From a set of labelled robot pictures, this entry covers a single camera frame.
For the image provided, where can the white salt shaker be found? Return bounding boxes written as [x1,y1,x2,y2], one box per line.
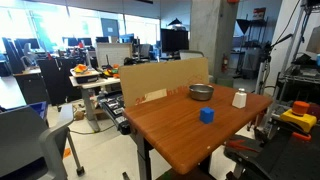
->
[231,88,248,109]

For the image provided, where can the brown cardboard board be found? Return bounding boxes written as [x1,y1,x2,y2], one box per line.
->
[118,57,210,108]

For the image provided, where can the stainless steel bowl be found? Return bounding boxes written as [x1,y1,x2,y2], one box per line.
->
[188,83,215,102]

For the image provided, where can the black monitor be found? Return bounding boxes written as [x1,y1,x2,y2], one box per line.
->
[160,28,190,54]

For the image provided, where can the blue cube block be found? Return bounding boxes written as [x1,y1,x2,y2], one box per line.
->
[199,106,215,125]

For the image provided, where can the black table leg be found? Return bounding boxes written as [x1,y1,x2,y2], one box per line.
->
[134,132,153,180]

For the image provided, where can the red fire extinguisher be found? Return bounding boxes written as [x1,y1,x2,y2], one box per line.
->
[221,54,230,74]

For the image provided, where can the white side table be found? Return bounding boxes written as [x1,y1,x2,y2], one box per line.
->
[69,73,121,133]

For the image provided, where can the tray with orange objects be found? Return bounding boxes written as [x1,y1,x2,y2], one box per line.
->
[70,63,101,84]

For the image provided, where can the blue plastic bin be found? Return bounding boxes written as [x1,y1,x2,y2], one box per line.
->
[29,101,49,120]

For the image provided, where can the metal equipment cart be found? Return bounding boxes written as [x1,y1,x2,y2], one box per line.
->
[275,53,320,105]

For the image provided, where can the yellow emergency stop button box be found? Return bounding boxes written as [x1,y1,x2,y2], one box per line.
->
[279,100,318,134]

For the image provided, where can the black perforated base board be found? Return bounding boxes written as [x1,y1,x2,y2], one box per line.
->
[223,125,320,180]

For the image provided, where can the grey plastic armchair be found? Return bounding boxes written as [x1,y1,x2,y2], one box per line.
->
[0,103,85,180]

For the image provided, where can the orange black clamp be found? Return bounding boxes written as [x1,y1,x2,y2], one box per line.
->
[292,132,313,142]

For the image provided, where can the red handled pliers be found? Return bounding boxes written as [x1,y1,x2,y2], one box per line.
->
[226,139,260,154]

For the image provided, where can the silver camera tripod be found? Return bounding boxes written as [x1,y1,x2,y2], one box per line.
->
[246,33,294,132]

